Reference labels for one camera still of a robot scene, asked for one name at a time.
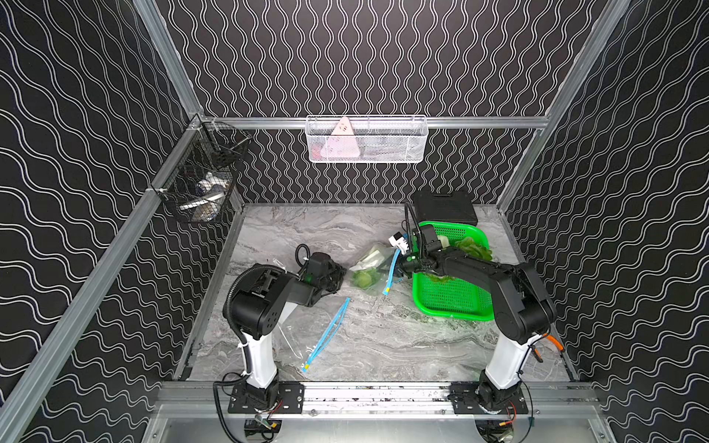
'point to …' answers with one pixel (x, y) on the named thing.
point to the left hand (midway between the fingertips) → (349, 263)
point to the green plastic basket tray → (456, 298)
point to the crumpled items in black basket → (210, 195)
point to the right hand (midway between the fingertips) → (378, 268)
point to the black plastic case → (458, 207)
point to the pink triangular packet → (342, 142)
